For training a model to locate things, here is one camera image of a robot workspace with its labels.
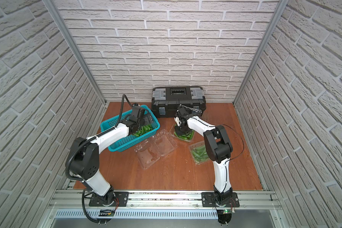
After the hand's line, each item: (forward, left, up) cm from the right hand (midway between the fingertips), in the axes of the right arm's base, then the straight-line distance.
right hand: (181, 132), depth 99 cm
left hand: (+6, +22, +12) cm, 26 cm away
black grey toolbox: (+17, +10, +15) cm, 25 cm away
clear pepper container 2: (-6, -3, +1) cm, 7 cm away
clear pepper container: (-17, -10, 0) cm, 19 cm away
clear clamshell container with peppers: (-11, +22, -4) cm, 25 cm away
